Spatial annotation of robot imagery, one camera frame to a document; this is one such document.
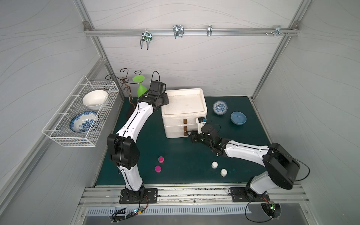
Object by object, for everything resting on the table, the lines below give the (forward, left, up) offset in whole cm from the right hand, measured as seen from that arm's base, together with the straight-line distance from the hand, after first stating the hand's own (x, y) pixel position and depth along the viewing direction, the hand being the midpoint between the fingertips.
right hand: (189, 131), depth 85 cm
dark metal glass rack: (+33, +37, +19) cm, 53 cm away
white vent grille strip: (-39, +8, -14) cm, 42 cm away
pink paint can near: (-20, +18, -11) cm, 29 cm away
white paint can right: (-20, -21, -12) cm, 31 cm away
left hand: (+16, +15, +12) cm, 25 cm away
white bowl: (+4, +51, +21) cm, 56 cm away
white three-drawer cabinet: (+12, +2, +11) cm, 16 cm away
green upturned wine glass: (+22, +32, +14) cm, 41 cm away
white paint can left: (-16, -16, -11) cm, 25 cm away
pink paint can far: (-15, +17, -11) cm, 25 cm away
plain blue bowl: (+22, -38, -14) cm, 46 cm away
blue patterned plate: (-10, +50, +21) cm, 55 cm away
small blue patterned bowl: (+30, -24, -11) cm, 40 cm away
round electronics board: (-36, -45, -15) cm, 60 cm away
